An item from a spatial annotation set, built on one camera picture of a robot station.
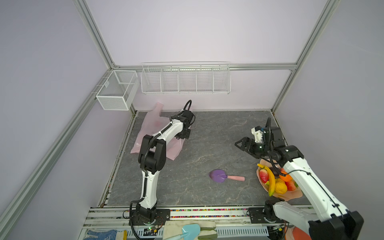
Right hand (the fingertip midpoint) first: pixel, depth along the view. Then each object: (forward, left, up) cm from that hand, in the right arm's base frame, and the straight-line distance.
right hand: (239, 145), depth 77 cm
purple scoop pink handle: (-9, +9, -18) cm, 22 cm away
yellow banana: (-14, -18, -14) cm, 26 cm away
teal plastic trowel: (-35, +26, -18) cm, 47 cm away
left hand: (+16, +32, -13) cm, 38 cm away
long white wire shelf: (+47, +30, +9) cm, 57 cm away
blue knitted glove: (-36, +63, -18) cm, 74 cm away
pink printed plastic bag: (+28, +54, -15) cm, 63 cm away
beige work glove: (-35, +18, -19) cm, 43 cm away
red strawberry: (-11, -14, -14) cm, 23 cm away
